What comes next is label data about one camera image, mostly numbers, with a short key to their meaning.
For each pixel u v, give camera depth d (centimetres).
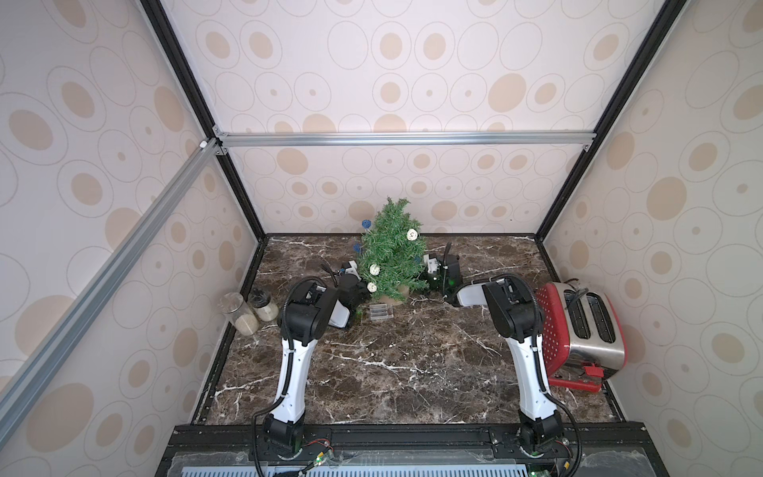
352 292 84
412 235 75
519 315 62
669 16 69
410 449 73
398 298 87
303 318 60
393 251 79
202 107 83
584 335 74
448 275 87
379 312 97
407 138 93
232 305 83
